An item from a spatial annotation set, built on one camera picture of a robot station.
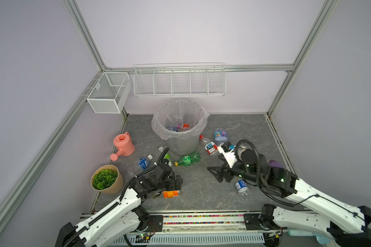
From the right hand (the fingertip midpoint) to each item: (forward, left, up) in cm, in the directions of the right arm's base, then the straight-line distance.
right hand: (214, 161), depth 65 cm
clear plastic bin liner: (+36, +18, -11) cm, 42 cm away
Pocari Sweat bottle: (+11, +37, -23) cm, 45 cm away
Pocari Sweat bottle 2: (+29, +20, -13) cm, 38 cm away
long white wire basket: (+57, +17, +3) cm, 59 cm away
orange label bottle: (-7, +20, -23) cm, 32 cm away
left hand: (-2, +18, -19) cm, 27 cm away
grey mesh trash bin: (+19, +14, -17) cm, 29 cm away
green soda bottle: (+12, +12, -23) cm, 28 cm away
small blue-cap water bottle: (-3, -16, -22) cm, 28 cm away
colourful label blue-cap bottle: (+30, -10, -24) cm, 40 cm away
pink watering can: (+22, +51, -17) cm, 58 cm away
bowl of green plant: (-1, +53, -17) cm, 55 cm away
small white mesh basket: (+49, +62, -3) cm, 79 cm away
